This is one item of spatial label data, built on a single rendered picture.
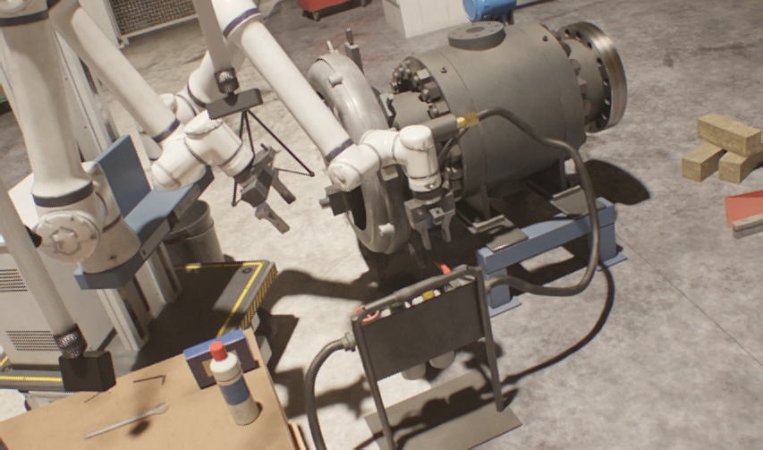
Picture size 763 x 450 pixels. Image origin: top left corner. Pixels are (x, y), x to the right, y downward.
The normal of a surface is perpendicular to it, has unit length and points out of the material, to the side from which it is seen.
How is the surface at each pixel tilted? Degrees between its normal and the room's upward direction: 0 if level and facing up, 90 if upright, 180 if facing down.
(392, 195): 91
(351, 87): 33
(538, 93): 66
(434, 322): 90
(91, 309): 90
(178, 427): 0
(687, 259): 0
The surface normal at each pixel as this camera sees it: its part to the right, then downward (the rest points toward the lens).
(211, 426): -0.21, -0.85
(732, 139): -0.91, 0.35
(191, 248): 0.52, 0.36
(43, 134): 0.25, 0.43
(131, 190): 0.96, -0.07
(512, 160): 0.39, 0.66
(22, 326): -0.21, 0.51
